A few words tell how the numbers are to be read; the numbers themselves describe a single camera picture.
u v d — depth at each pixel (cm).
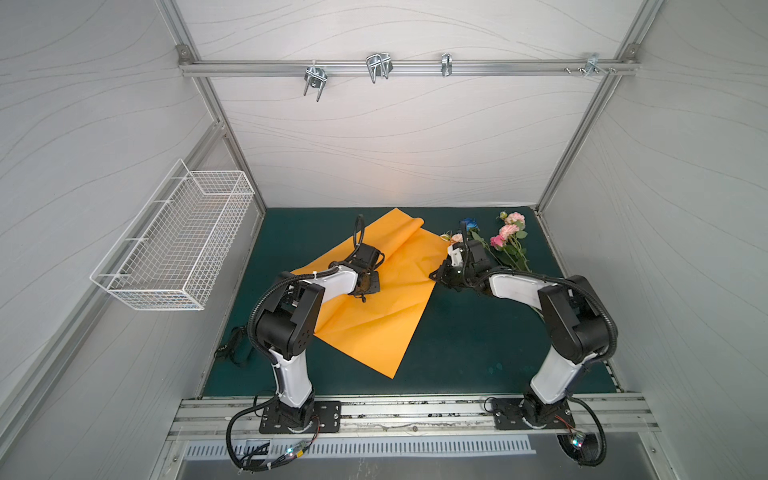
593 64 76
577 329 49
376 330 88
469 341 88
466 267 77
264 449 72
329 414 74
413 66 78
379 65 77
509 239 108
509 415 73
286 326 49
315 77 79
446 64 78
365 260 78
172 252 69
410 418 75
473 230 111
